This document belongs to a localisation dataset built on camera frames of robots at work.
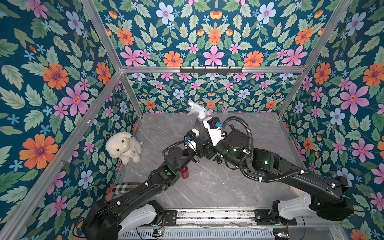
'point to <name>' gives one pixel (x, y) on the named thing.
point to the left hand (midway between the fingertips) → (205, 134)
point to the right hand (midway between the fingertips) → (202, 127)
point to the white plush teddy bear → (123, 146)
